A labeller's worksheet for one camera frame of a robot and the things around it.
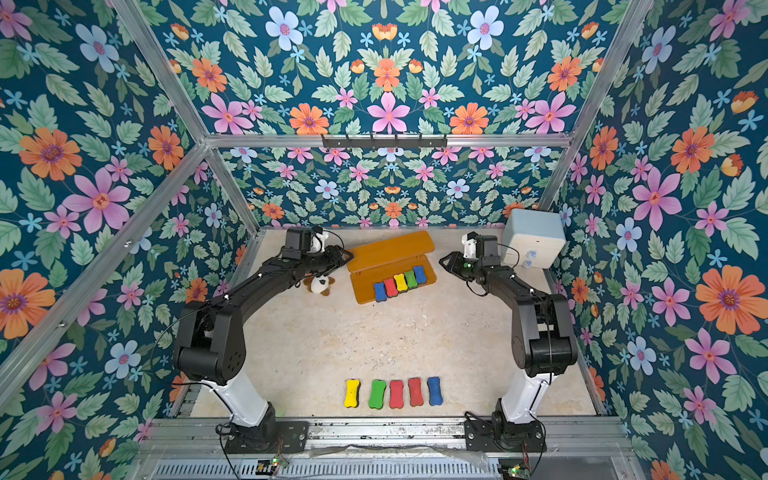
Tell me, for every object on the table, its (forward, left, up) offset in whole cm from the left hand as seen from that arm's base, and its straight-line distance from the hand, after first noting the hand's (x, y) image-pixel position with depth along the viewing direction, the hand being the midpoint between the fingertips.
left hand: (351, 254), depth 90 cm
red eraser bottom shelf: (-4, -12, -14) cm, 18 cm away
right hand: (0, -30, -5) cm, 30 cm away
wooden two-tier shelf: (-2, -6, -3) cm, 7 cm away
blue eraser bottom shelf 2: (+1, -22, -15) cm, 27 cm away
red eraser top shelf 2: (-37, -17, -16) cm, 44 cm away
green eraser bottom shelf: (-1, -19, -14) cm, 23 cm away
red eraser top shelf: (-37, -11, -16) cm, 42 cm away
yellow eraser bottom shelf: (-2, -15, -15) cm, 21 cm away
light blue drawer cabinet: (+4, -60, -3) cm, 60 cm away
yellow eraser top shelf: (-36, +1, -16) cm, 39 cm away
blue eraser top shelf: (-36, -22, -16) cm, 45 cm away
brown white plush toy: (0, +13, -15) cm, 20 cm away
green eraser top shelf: (-37, -6, -17) cm, 41 cm away
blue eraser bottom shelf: (-5, -8, -14) cm, 17 cm away
